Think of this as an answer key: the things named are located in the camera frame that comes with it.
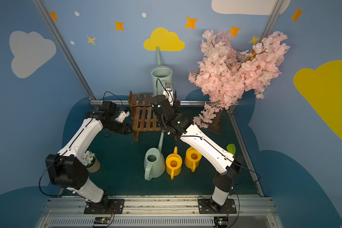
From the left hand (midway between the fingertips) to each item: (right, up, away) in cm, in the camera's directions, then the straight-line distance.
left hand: (127, 128), depth 85 cm
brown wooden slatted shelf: (+7, +7, +11) cm, 15 cm away
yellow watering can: (+28, -20, -5) cm, 35 cm away
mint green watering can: (+18, -19, -10) cm, 28 cm away
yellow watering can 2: (+39, -18, -4) cm, 43 cm away
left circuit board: (-9, -47, -13) cm, 49 cm away
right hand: (+26, +16, -15) cm, 34 cm away
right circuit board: (+53, -48, -13) cm, 72 cm away
